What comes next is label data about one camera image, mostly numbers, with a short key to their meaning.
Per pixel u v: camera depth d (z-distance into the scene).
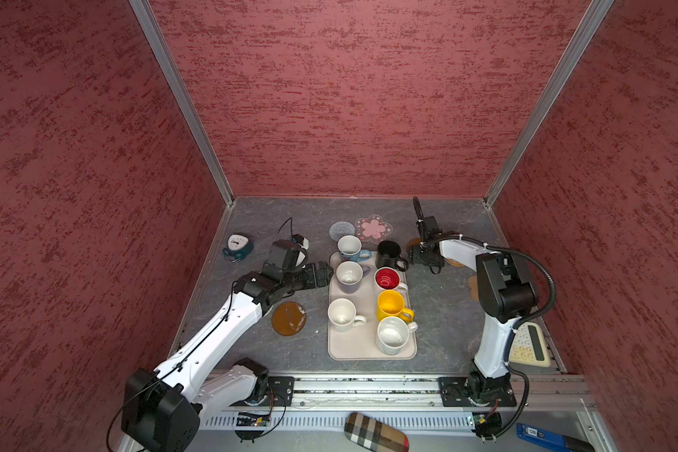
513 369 0.62
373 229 1.10
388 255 1.00
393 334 0.83
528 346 0.81
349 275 0.94
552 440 0.65
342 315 0.85
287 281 0.62
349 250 0.97
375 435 0.66
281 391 0.74
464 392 0.74
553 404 0.75
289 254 0.61
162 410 0.37
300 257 0.63
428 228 0.83
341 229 1.10
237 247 1.00
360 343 0.83
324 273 0.70
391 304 0.89
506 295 0.52
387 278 0.92
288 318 0.88
